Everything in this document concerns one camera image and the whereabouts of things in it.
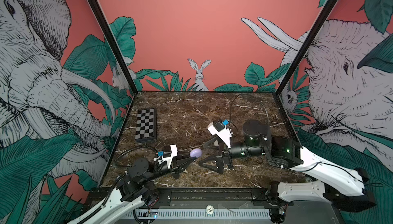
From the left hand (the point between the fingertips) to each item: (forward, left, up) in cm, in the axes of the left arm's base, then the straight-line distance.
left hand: (194, 155), depth 59 cm
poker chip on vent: (-16, -6, -28) cm, 32 cm away
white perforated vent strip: (-17, -1, -29) cm, 33 cm away
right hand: (-4, -3, +9) cm, 10 cm away
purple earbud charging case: (0, -1, +3) cm, 3 cm away
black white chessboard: (+31, +32, -25) cm, 51 cm away
